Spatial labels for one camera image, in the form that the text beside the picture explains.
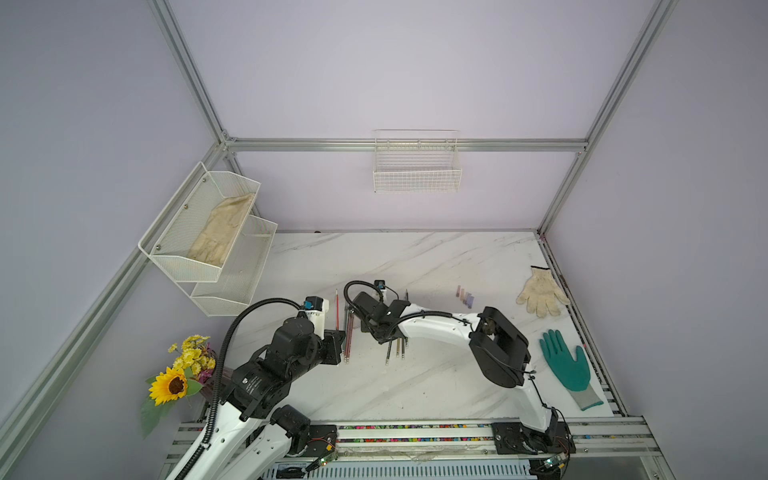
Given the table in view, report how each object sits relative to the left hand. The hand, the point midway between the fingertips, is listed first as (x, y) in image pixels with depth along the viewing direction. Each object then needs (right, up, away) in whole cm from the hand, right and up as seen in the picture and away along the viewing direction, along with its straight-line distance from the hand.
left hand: (342, 339), depth 72 cm
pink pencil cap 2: (+36, +7, +30) cm, 47 cm away
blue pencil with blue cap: (+11, -9, +17) cm, 22 cm away
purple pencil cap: (+39, +5, +29) cm, 49 cm away
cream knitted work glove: (+64, +7, +30) cm, 71 cm away
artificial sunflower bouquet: (-30, -4, -12) cm, 33 cm away
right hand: (+7, +1, +21) cm, 22 cm away
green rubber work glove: (+64, -13, +13) cm, 67 cm away
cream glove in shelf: (-36, +28, +9) cm, 46 cm away
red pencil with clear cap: (-1, +8, -2) cm, 8 cm away
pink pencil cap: (+35, +8, +30) cm, 47 cm away
